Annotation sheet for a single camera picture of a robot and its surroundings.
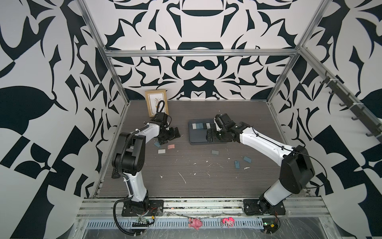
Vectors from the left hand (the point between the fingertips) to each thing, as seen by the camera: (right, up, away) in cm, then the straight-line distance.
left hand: (173, 135), depth 98 cm
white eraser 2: (+13, +6, +7) cm, 16 cm away
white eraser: (-7, -9, -5) cm, 12 cm away
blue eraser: (+38, -16, -10) cm, 43 cm away
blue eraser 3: (+16, +7, +7) cm, 19 cm away
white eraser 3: (+23, +6, +7) cm, 25 cm away
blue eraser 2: (-9, -5, -4) cm, 11 cm away
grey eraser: (+45, -13, -7) cm, 48 cm away
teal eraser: (+18, +6, +7) cm, 21 cm away
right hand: (+23, +2, -11) cm, 26 cm away
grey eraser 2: (+26, -9, -6) cm, 28 cm away
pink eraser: (-1, -6, -4) cm, 7 cm away
